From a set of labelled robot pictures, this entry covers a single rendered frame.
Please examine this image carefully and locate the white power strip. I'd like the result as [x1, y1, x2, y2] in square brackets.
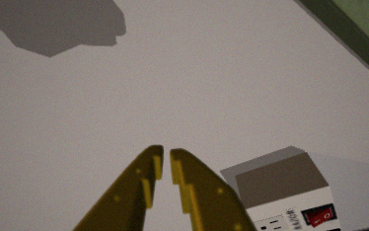
[235, 152, 342, 231]

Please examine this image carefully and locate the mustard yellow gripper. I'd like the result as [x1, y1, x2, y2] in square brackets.
[72, 145, 258, 231]

